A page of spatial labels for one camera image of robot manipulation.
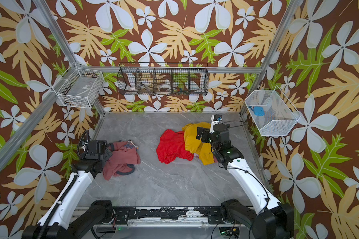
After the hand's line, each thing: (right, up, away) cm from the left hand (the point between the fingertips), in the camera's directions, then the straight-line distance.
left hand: (97, 152), depth 79 cm
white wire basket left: (-14, +37, +7) cm, 40 cm away
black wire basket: (+34, +46, +18) cm, 60 cm away
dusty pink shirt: (+11, -3, +9) cm, 15 cm away
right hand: (+58, +13, -1) cm, 59 cm away
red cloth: (+39, +2, +15) cm, 42 cm away
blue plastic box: (+91, +23, +6) cm, 94 cm away
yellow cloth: (+54, +3, +9) cm, 54 cm away
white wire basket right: (+98, +20, -1) cm, 100 cm away
